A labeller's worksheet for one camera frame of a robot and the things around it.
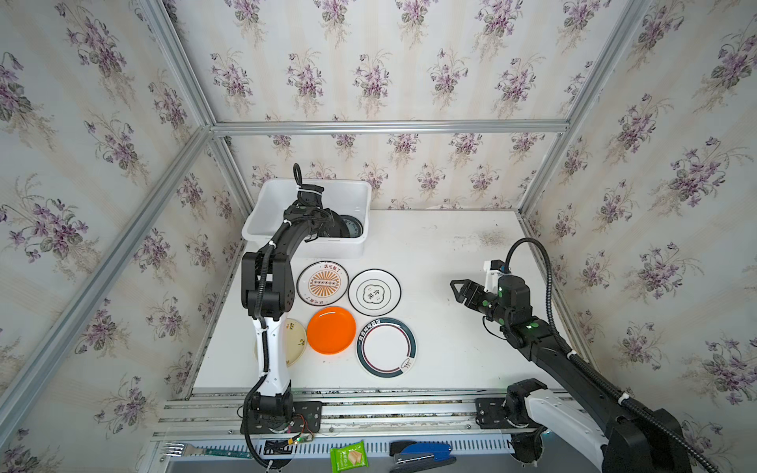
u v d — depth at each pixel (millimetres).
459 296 752
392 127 1004
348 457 674
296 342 859
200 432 743
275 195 1119
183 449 687
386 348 844
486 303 712
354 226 1137
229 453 675
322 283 983
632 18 720
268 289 572
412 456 662
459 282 783
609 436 441
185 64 788
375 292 956
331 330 882
